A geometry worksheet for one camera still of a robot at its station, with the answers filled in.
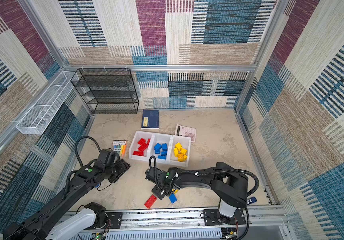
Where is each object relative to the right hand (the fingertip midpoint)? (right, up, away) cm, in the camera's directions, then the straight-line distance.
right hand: (163, 189), depth 82 cm
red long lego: (-17, +17, +14) cm, 28 cm away
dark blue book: (-12, +39, +33) cm, 52 cm away
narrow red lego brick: (-12, +24, +20) cm, 33 cm away
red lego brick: (-15, +23, +18) cm, 33 cm away
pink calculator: (+11, +31, +23) cm, 40 cm away
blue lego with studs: (-1, +15, +11) cm, 19 cm away
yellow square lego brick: (+10, +15, +10) cm, 20 cm away
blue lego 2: (0, +21, +15) cm, 25 cm away
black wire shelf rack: (-42, +59, +28) cm, 78 cm away
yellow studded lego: (+7, +18, +12) cm, 23 cm away
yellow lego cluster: (+9, +21, +15) cm, 27 cm away
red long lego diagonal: (-14, +20, +15) cm, 29 cm away
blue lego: (-4, +21, +13) cm, 24 cm away
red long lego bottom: (-6, -5, -4) cm, 9 cm away
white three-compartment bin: (+4, +25, +12) cm, 28 cm away
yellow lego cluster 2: (+12, +19, +12) cm, 25 cm away
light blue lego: (-1, +17, +13) cm, 21 cm away
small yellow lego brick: (+12, +15, +10) cm, 22 cm away
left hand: (-18, +13, -1) cm, 23 cm away
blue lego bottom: (+5, -4, -2) cm, 7 cm away
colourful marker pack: (-29, +21, +17) cm, 40 cm away
